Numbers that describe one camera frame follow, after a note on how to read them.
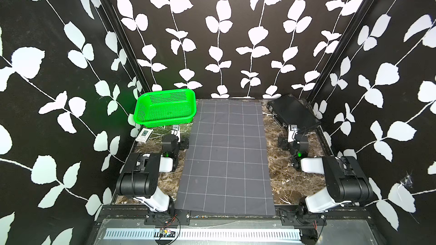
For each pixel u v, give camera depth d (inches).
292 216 28.9
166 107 45.0
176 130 31.6
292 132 32.1
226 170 34.7
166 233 27.7
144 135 38.7
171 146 28.4
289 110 46.5
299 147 28.5
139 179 17.9
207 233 27.6
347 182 18.0
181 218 29.1
